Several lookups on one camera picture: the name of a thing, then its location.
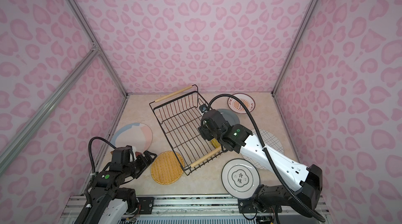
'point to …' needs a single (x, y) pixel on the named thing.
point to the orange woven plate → (167, 167)
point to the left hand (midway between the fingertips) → (152, 158)
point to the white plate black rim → (239, 178)
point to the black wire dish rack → (179, 114)
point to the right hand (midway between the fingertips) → (208, 122)
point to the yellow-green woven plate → (215, 143)
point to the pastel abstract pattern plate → (137, 135)
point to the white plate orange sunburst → (248, 101)
